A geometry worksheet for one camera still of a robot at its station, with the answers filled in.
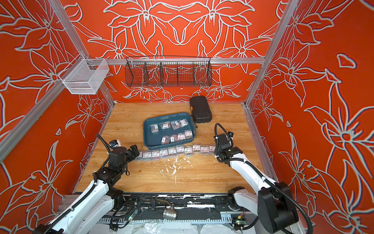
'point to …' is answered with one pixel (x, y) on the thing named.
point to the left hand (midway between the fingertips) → (131, 147)
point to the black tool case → (201, 111)
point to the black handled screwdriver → (196, 126)
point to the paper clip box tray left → (154, 128)
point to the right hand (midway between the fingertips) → (222, 147)
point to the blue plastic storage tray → (168, 131)
